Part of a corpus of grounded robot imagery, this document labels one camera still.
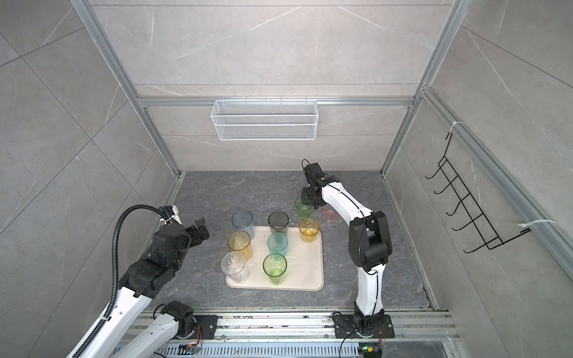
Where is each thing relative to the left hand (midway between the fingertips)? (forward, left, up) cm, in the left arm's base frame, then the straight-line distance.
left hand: (191, 219), depth 73 cm
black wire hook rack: (-9, -88, +9) cm, 88 cm away
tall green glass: (-13, -28, -10) cm, 32 cm away
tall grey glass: (+4, -29, -11) cm, 31 cm away
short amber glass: (+7, -42, -21) cm, 48 cm away
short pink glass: (-7, -44, +11) cm, 46 cm away
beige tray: (-8, -39, -24) cm, 46 cm away
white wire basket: (+49, -23, +6) cm, 55 cm away
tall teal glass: (+1, -28, -22) cm, 36 cm away
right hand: (+18, -42, -13) cm, 48 cm away
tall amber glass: (+1, -13, -19) cm, 23 cm away
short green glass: (+19, -41, -26) cm, 52 cm away
